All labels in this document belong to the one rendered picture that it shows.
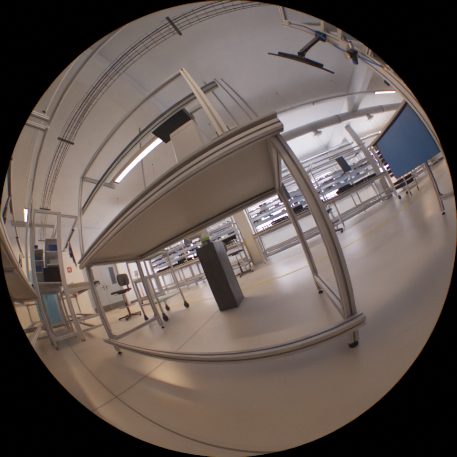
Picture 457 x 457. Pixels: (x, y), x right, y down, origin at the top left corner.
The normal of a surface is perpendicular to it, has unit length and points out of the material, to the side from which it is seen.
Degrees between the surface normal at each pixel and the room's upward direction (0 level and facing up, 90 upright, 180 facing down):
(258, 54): 180
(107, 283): 90
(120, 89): 180
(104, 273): 90
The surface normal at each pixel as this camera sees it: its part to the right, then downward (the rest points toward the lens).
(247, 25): 0.36, 0.91
